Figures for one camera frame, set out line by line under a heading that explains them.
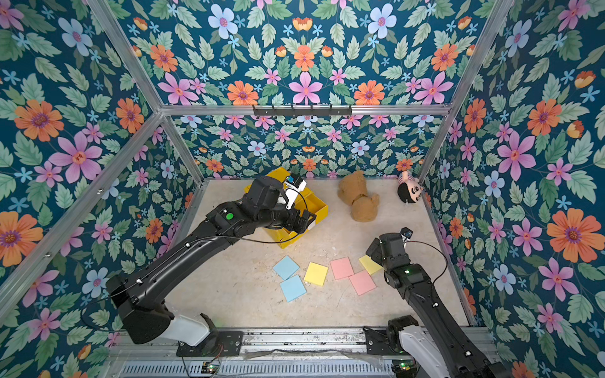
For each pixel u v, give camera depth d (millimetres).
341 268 891
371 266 900
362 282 872
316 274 887
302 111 930
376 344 732
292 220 605
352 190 1024
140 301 395
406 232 716
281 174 960
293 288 844
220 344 731
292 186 594
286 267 915
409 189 1041
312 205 893
